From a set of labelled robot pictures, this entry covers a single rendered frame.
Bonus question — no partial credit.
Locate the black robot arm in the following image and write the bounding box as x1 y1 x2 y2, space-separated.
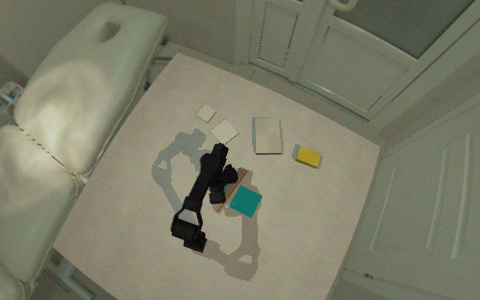
171 143 238 253

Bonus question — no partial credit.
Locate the yellow rectangular block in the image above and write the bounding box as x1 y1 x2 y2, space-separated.
295 146 321 168

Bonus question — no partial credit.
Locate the brown wooden plank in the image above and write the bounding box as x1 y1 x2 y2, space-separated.
214 169 247 213

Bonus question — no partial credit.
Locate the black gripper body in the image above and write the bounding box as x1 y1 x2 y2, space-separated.
209 173 225 204

